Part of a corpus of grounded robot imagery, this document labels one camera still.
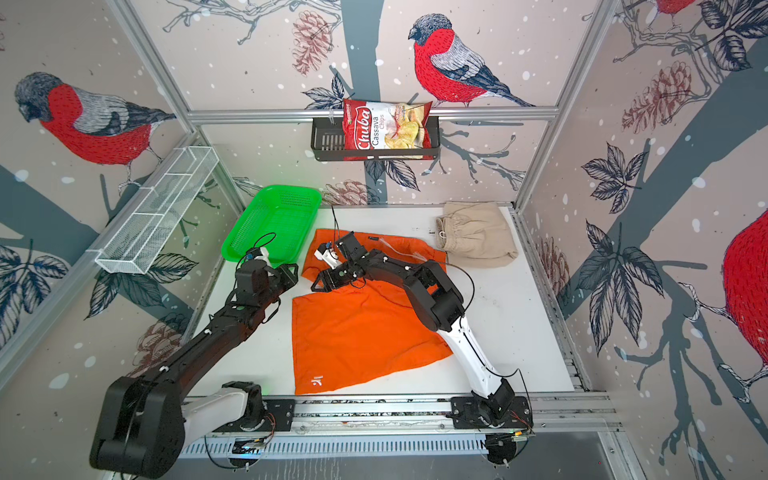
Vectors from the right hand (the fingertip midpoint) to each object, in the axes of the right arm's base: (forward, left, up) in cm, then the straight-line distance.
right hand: (315, 293), depth 93 cm
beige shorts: (+26, -54, -1) cm, 60 cm away
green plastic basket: (+34, +23, -1) cm, 41 cm away
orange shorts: (-10, -17, -7) cm, 21 cm away
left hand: (+2, +4, +13) cm, 13 cm away
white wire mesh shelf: (+7, +38, +30) cm, 48 cm away
